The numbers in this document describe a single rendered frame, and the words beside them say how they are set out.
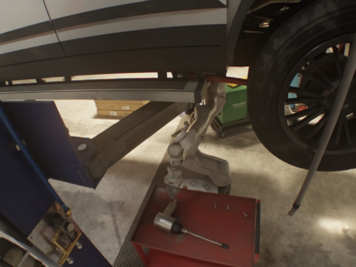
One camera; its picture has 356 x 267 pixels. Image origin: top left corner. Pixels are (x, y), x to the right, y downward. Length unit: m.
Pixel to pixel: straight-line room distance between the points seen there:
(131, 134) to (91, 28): 0.49
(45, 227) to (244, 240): 1.02
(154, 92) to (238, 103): 2.27
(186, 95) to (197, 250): 0.85
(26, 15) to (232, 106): 2.58
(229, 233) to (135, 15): 1.21
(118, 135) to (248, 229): 0.92
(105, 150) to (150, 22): 0.52
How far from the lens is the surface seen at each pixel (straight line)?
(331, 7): 0.85
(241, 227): 1.37
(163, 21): 0.85
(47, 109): 0.70
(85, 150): 0.85
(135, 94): 0.96
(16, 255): 1.02
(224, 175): 2.22
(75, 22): 1.03
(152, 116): 0.97
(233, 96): 3.00
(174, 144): 1.05
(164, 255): 1.69
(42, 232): 1.01
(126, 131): 0.90
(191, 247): 1.30
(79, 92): 1.14
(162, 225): 1.29
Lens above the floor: 2.04
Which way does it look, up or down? 37 degrees down
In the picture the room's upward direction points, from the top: 9 degrees counter-clockwise
